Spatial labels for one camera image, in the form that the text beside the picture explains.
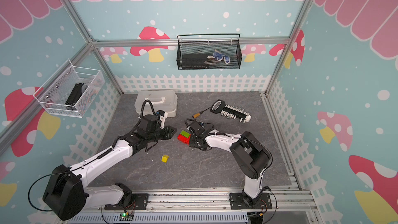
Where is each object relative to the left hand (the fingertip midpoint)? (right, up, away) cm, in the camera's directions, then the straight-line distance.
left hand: (175, 132), depth 83 cm
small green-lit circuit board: (-22, -38, -10) cm, 46 cm away
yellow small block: (-7, -15, +5) cm, 17 cm away
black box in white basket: (-44, +18, -13) cm, 49 cm away
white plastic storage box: (-11, +18, +17) cm, 27 cm away
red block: (+3, -6, +11) cm, 13 cm away
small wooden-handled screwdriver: (+12, +9, +24) cm, 28 cm away
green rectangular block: (+4, -3, +13) cm, 14 cm away
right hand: (+8, -8, +9) cm, 15 cm away
